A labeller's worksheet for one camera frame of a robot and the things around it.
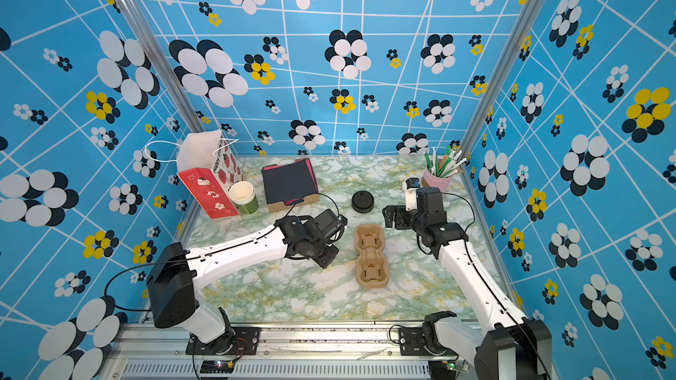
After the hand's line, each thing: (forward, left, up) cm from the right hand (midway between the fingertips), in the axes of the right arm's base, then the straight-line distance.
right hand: (401, 208), depth 82 cm
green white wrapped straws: (+17, -18, +2) cm, 25 cm away
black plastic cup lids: (+12, +12, -13) cm, 21 cm away
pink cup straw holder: (+14, -15, -3) cm, 20 cm away
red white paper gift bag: (+17, +67, +3) cm, 70 cm away
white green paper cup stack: (+10, +56, -6) cm, 57 cm away
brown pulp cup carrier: (-14, +9, -14) cm, 22 cm away
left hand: (-12, +21, -6) cm, 25 cm away
